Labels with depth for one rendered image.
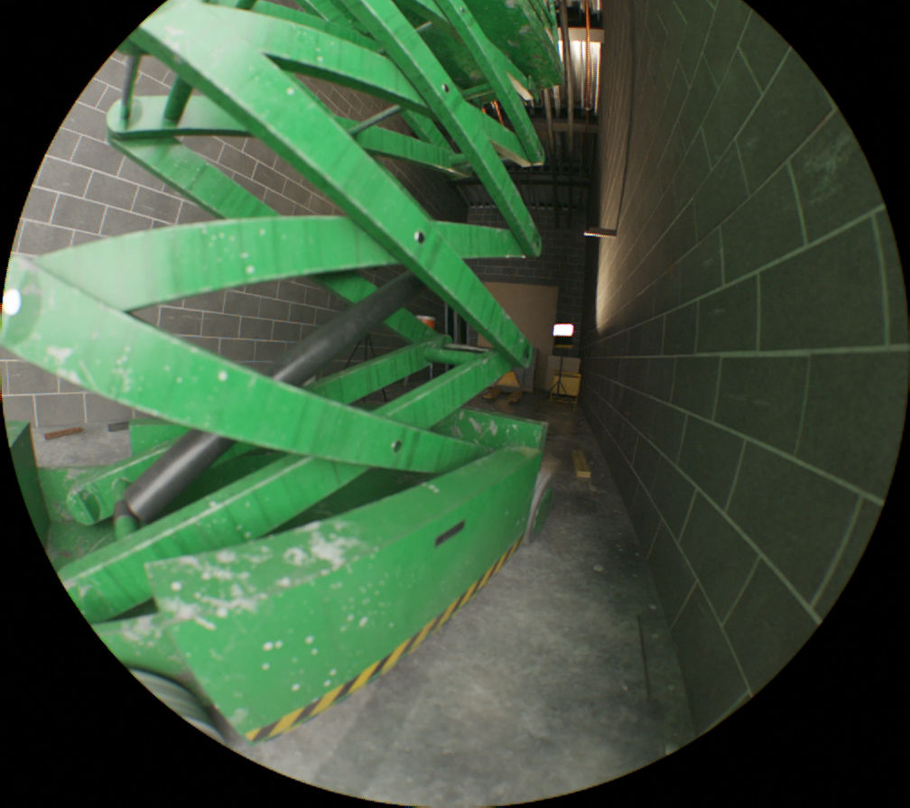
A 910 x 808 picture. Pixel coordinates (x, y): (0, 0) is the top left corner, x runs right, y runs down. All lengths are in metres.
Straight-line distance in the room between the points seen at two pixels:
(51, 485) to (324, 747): 0.87
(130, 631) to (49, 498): 0.62
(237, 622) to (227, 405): 0.28
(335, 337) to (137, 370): 0.49
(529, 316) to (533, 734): 7.62
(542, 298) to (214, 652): 7.85
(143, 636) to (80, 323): 0.41
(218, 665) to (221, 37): 0.82
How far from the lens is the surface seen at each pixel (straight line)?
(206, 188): 0.94
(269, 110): 0.56
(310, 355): 0.75
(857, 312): 0.66
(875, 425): 0.61
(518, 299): 7.91
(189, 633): 0.42
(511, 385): 5.98
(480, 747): 0.80
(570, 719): 0.87
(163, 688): 0.61
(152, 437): 1.04
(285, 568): 0.45
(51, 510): 1.14
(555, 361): 6.30
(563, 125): 5.46
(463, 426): 1.55
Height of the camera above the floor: 0.74
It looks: 1 degrees down
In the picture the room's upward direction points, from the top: 6 degrees clockwise
